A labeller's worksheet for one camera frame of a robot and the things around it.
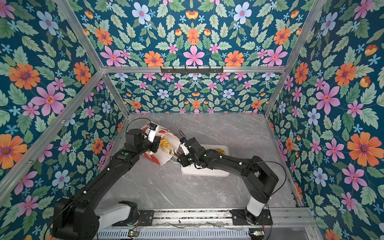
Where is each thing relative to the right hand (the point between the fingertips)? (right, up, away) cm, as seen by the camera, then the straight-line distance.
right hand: (178, 158), depth 83 cm
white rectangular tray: (+7, -9, +5) cm, 13 cm away
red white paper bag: (-12, -1, +8) cm, 14 cm away
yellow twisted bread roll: (-10, +7, +10) cm, 16 cm away
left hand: (-9, +14, -3) cm, 17 cm away
